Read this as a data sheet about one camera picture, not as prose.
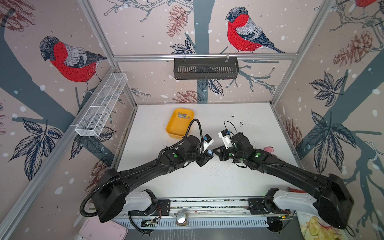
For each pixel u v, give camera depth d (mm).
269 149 922
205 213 727
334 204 400
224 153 685
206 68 1035
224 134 712
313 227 650
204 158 681
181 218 626
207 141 684
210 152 776
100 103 779
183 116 1134
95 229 665
